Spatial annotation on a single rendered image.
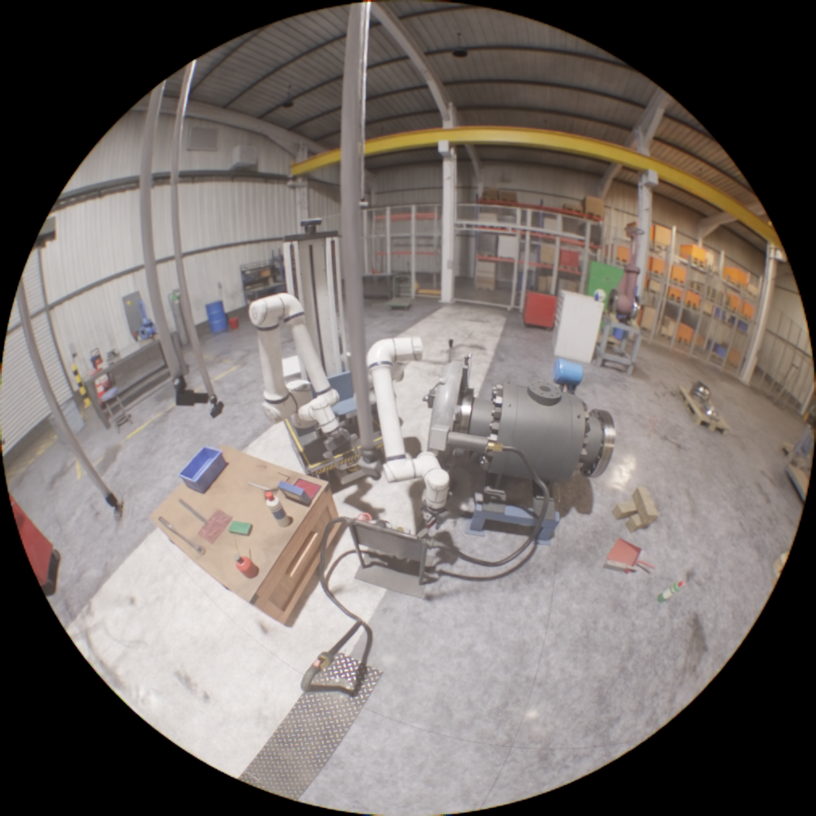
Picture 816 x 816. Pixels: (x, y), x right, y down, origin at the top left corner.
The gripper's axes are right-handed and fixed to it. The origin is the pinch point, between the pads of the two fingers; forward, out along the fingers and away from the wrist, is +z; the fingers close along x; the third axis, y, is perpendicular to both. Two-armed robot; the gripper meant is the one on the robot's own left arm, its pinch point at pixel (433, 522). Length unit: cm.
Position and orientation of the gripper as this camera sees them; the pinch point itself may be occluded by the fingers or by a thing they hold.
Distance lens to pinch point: 136.7
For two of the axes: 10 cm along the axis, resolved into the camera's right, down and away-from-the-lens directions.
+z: 0.0, 8.4, 5.4
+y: -7.1, 3.8, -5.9
